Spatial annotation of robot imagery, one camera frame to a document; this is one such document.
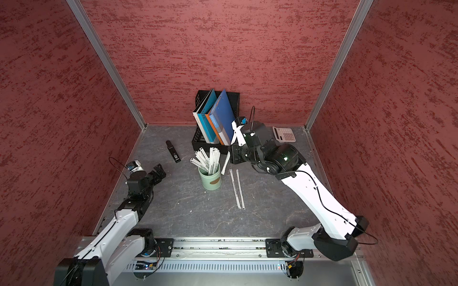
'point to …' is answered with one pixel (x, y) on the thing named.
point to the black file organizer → (233, 99)
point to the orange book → (212, 123)
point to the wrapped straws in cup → (210, 164)
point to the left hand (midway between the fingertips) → (154, 172)
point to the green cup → (213, 182)
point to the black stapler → (173, 152)
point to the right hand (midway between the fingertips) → (231, 152)
